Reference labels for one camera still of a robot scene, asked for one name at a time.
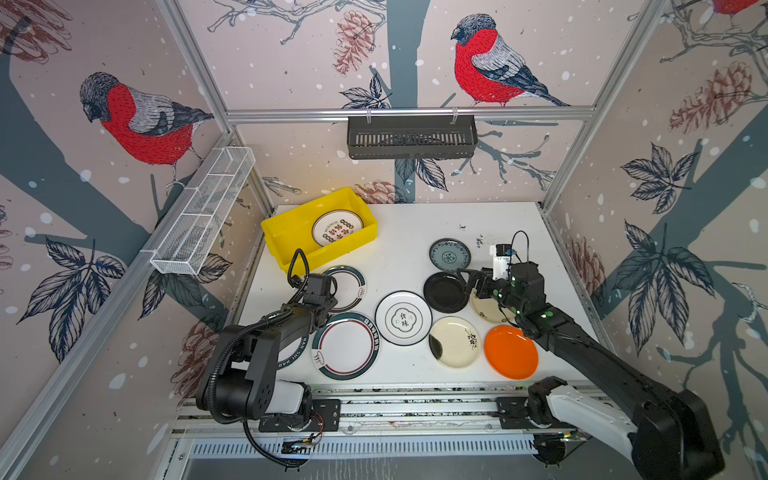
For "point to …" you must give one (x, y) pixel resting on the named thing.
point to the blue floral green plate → (449, 254)
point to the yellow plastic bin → (287, 231)
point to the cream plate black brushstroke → (454, 342)
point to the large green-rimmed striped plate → (346, 346)
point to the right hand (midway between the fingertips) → (471, 266)
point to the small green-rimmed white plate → (351, 287)
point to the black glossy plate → (446, 292)
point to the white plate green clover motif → (403, 318)
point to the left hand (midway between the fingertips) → (330, 292)
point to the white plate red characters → (335, 225)
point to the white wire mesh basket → (183, 250)
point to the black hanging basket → (412, 137)
